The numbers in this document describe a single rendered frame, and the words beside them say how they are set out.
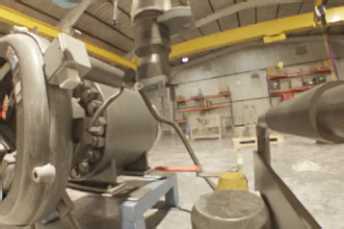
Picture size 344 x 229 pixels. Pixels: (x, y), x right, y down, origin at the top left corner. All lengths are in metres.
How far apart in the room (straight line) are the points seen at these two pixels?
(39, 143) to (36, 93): 0.13
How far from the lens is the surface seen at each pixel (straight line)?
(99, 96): 0.82
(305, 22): 12.73
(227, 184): 0.19
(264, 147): 0.32
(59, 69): 0.48
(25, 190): 0.58
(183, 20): 0.34
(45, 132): 0.50
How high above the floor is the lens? 0.56
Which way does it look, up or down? 4 degrees up
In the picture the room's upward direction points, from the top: 5 degrees counter-clockwise
